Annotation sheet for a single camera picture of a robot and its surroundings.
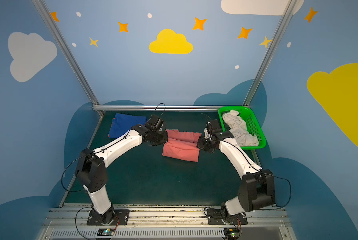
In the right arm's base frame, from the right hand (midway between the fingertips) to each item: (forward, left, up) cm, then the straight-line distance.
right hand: (200, 144), depth 86 cm
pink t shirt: (0, +11, -2) cm, 11 cm away
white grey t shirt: (+22, -30, -11) cm, 39 cm away
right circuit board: (-41, -16, -15) cm, 46 cm away
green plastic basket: (+29, -40, -10) cm, 51 cm away
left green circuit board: (-44, +45, -14) cm, 64 cm away
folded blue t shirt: (+22, +56, -10) cm, 61 cm away
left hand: (+2, +18, +1) cm, 18 cm away
